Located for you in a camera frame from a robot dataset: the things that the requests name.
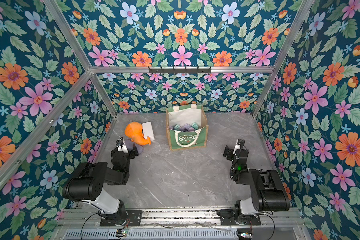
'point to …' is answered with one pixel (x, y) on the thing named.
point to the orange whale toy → (133, 131)
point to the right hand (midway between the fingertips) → (238, 146)
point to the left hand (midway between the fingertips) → (127, 144)
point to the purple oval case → (139, 148)
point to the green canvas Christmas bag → (187, 127)
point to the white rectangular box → (148, 130)
